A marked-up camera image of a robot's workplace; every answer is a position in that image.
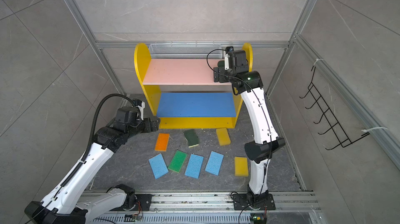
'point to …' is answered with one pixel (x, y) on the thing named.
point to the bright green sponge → (177, 161)
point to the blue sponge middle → (194, 167)
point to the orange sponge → (162, 142)
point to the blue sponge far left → (158, 165)
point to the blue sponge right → (214, 163)
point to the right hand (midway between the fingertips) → (226, 70)
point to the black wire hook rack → (326, 112)
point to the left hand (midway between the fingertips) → (152, 118)
